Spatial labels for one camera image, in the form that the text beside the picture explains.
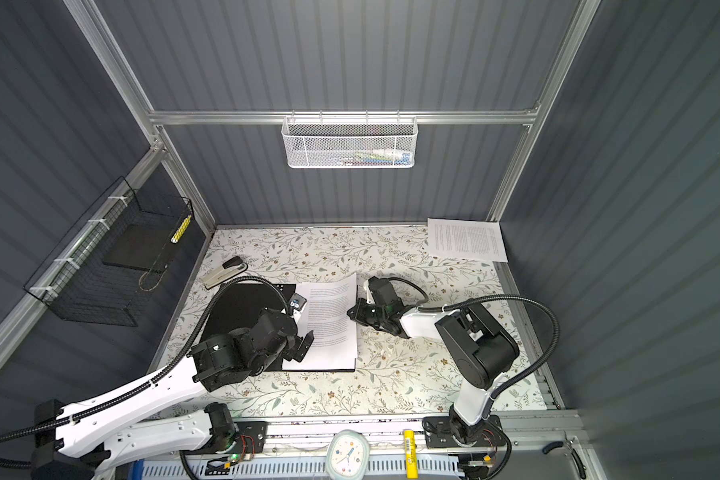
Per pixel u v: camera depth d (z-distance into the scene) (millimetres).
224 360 494
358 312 815
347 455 692
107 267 723
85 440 404
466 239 1161
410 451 701
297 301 627
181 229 817
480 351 484
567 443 722
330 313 944
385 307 738
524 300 457
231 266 1037
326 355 860
